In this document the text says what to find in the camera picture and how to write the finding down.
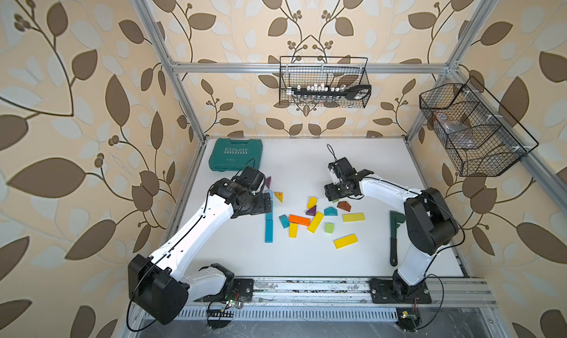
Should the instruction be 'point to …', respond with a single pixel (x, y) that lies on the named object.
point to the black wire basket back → (326, 82)
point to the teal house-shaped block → (331, 211)
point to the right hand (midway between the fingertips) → (334, 191)
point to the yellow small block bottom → (293, 230)
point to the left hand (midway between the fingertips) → (258, 206)
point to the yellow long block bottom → (345, 240)
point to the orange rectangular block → (302, 221)
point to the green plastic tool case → (232, 154)
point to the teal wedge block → (284, 221)
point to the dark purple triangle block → (312, 212)
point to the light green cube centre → (329, 228)
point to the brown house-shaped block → (344, 205)
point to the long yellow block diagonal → (315, 222)
